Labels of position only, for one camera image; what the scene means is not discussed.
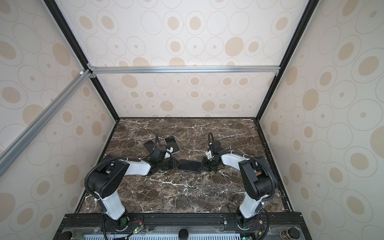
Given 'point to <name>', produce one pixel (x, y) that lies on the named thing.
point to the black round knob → (183, 234)
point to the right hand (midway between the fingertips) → (200, 168)
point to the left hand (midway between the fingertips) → (185, 162)
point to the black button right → (292, 232)
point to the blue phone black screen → (171, 142)
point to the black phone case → (193, 169)
